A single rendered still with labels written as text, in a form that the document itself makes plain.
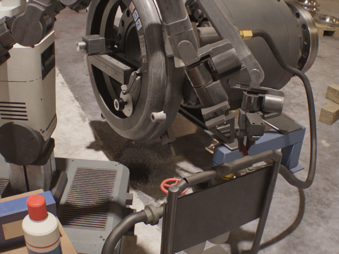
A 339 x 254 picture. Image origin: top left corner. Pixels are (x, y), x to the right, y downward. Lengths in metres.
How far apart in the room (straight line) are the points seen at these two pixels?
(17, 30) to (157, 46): 0.63
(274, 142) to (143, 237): 0.78
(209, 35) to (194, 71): 0.51
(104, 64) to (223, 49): 0.93
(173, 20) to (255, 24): 0.98
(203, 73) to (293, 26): 1.14
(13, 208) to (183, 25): 0.53
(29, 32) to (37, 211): 0.41
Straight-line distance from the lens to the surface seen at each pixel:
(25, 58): 1.11
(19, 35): 0.91
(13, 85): 1.14
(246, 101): 1.19
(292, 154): 2.11
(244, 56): 1.19
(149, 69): 1.43
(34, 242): 0.70
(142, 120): 1.54
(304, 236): 1.75
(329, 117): 2.81
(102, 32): 1.95
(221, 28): 1.21
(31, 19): 0.90
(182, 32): 0.87
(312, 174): 1.68
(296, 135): 2.06
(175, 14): 0.86
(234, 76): 0.92
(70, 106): 2.71
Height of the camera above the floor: 1.10
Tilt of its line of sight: 26 degrees down
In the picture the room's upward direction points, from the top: 3 degrees clockwise
